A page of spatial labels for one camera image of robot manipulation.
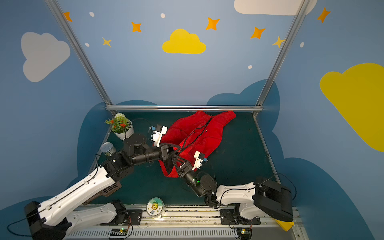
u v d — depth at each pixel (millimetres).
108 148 934
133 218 738
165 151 565
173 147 636
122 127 945
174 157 624
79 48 829
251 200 452
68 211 416
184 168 600
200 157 662
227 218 745
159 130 592
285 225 718
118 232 730
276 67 926
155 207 703
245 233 733
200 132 974
